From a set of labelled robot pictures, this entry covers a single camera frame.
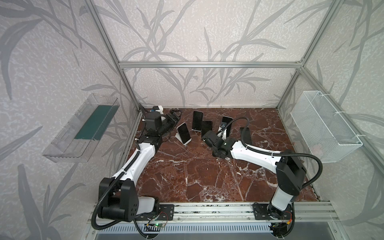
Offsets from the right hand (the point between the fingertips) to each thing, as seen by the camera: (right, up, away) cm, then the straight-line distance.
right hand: (217, 134), depth 88 cm
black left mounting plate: (-27, -37, -15) cm, 49 cm away
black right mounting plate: (+23, -37, -15) cm, 46 cm away
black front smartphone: (+23, -3, +17) cm, 29 cm away
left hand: (-19, +14, -9) cm, 26 cm away
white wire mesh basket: (+44, +2, -26) cm, 51 cm away
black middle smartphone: (-6, +4, +20) cm, 22 cm away
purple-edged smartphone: (-13, +8, +16) cm, 22 cm away
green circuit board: (-30, -42, -18) cm, 54 cm away
